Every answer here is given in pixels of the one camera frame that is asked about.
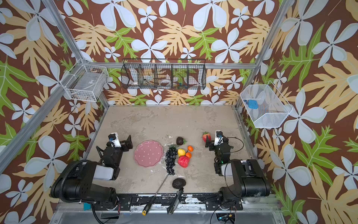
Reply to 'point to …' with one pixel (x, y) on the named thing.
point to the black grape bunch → (170, 157)
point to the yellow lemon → (181, 152)
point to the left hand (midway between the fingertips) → (123, 135)
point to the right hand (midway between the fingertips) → (214, 135)
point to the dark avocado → (178, 183)
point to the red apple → (183, 161)
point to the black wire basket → (164, 73)
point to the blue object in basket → (251, 103)
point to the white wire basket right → (273, 108)
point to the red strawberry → (204, 136)
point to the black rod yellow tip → (152, 199)
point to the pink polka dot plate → (148, 153)
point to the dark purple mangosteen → (179, 141)
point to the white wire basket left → (89, 83)
